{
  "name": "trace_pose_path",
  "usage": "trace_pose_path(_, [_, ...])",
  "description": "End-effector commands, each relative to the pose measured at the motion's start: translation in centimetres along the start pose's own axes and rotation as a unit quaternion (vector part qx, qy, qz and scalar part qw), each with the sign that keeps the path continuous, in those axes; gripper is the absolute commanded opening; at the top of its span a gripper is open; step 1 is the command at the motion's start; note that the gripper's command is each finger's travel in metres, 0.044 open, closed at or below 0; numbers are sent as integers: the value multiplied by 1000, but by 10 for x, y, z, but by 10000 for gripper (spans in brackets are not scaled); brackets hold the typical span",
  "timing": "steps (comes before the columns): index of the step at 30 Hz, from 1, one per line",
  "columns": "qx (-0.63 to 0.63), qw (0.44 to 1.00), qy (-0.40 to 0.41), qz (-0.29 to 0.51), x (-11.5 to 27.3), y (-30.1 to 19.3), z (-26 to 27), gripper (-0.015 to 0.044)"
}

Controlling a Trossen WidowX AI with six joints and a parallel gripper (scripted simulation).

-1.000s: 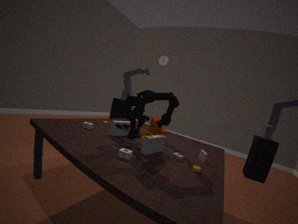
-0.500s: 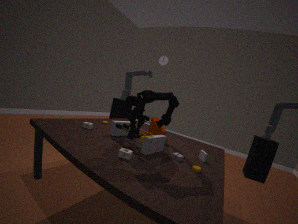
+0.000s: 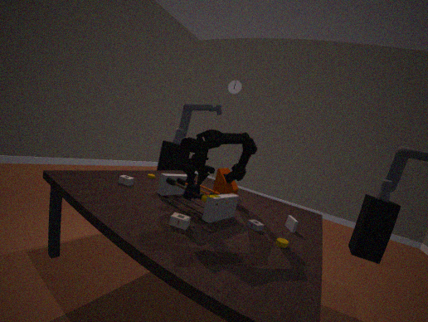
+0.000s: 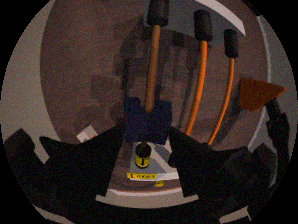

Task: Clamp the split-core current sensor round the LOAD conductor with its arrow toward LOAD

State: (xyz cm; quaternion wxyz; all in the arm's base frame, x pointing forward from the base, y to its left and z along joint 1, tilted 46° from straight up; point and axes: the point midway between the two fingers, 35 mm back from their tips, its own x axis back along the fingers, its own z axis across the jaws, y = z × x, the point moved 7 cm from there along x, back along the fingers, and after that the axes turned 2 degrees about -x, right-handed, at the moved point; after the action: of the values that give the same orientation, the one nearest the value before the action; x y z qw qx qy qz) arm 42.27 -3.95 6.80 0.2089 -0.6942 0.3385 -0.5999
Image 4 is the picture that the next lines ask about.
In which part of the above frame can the yellow short cylinder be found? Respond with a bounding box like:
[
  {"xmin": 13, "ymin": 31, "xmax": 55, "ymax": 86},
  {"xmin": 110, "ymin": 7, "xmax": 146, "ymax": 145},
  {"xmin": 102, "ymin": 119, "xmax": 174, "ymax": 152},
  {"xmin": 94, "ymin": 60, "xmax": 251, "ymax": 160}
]
[{"xmin": 154, "ymin": 181, "xmax": 164, "ymax": 186}]

